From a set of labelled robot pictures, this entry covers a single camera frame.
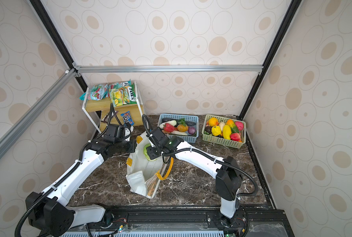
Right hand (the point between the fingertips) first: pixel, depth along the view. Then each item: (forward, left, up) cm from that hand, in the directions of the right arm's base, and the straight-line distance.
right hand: (151, 151), depth 80 cm
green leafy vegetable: (+33, -18, -12) cm, 39 cm away
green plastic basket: (+17, -39, -13) cm, 45 cm away
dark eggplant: (+34, -22, -15) cm, 43 cm away
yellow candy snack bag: (+23, +16, +19) cm, 34 cm away
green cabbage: (-2, +2, 0) cm, 3 cm away
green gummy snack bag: (+26, +29, +20) cm, 44 cm away
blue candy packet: (+28, +19, +1) cm, 33 cm away
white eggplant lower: (+24, -13, -14) cm, 30 cm away
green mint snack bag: (+26, +11, +18) cm, 33 cm away
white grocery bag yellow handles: (-15, +1, +3) cm, 15 cm away
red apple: (+16, -52, -10) cm, 55 cm away
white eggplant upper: (+30, -11, -10) cm, 33 cm away
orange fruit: (+30, -40, -10) cm, 51 cm away
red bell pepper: (+27, -7, -12) cm, 30 cm away
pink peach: (+26, -58, -9) cm, 64 cm away
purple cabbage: (+25, -24, -13) cm, 38 cm away
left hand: (+3, +6, +4) cm, 8 cm away
